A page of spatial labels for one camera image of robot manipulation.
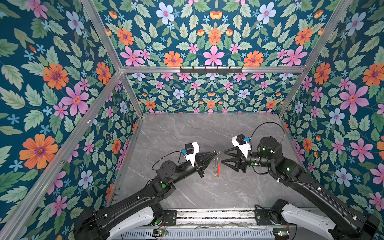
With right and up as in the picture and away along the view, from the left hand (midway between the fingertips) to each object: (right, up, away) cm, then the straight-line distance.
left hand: (217, 153), depth 56 cm
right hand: (+4, -2, +6) cm, 8 cm away
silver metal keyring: (0, -6, +3) cm, 7 cm away
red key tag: (+1, -8, +4) cm, 9 cm away
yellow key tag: (+2, -20, +30) cm, 36 cm away
